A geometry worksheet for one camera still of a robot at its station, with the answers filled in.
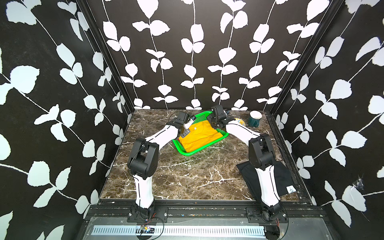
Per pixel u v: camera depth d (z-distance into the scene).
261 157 0.58
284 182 0.86
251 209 0.77
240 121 1.10
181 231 0.70
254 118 1.04
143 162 0.51
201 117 1.07
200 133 1.04
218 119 0.79
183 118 0.76
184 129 0.88
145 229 0.70
